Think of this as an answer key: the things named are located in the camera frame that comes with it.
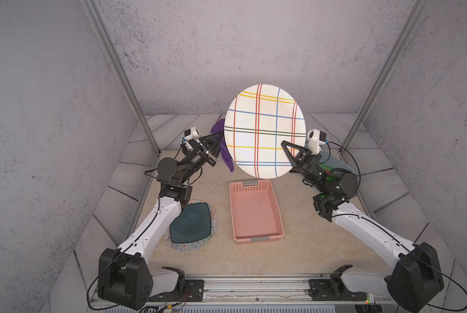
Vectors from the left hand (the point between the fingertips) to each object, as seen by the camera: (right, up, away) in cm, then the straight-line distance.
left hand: (227, 137), depth 58 cm
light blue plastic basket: (+56, -6, +51) cm, 76 cm away
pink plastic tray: (+12, -33, +36) cm, 50 cm away
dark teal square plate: (-18, -35, +34) cm, 52 cm away
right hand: (+15, -4, -5) cm, 17 cm away
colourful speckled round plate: (-13, -42, +27) cm, 51 cm away
